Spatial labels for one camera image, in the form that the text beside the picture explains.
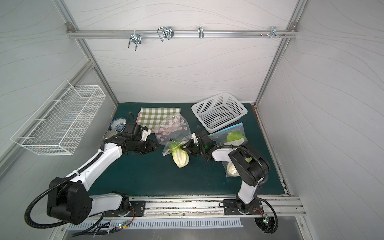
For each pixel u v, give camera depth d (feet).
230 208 2.40
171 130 3.32
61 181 1.32
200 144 2.39
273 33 2.51
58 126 2.23
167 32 2.51
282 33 2.57
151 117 3.67
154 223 2.31
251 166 1.57
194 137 2.83
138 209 2.41
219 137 2.97
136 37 2.56
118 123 3.46
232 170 2.63
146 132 2.56
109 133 3.54
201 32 2.56
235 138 2.97
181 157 2.62
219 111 3.77
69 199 1.30
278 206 2.49
